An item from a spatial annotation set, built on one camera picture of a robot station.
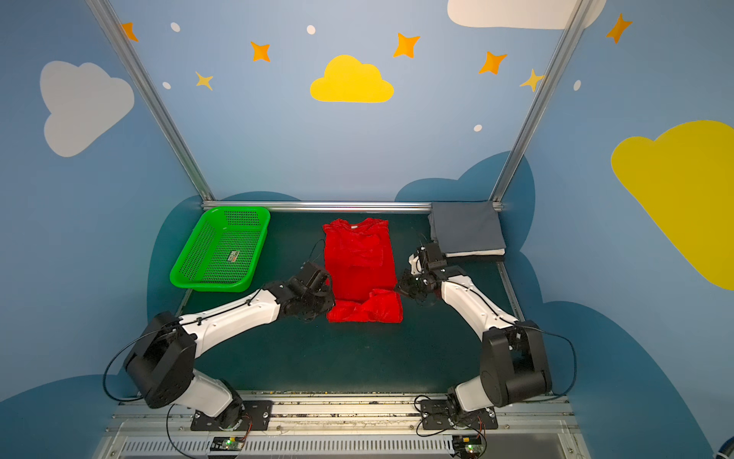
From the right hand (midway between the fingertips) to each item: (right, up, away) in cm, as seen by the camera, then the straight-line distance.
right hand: (396, 284), depth 88 cm
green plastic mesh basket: (-67, +9, +23) cm, 71 cm away
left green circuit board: (-45, -38, -16) cm, 61 cm away
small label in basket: (-61, +8, +20) cm, 65 cm away
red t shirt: (-12, +2, +19) cm, 22 cm away
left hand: (-17, -6, -2) cm, 18 cm away
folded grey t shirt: (+29, +19, +20) cm, 40 cm away
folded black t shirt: (+32, +7, +19) cm, 38 cm away
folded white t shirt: (+40, +10, +17) cm, 45 cm away
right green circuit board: (+17, -39, -16) cm, 45 cm away
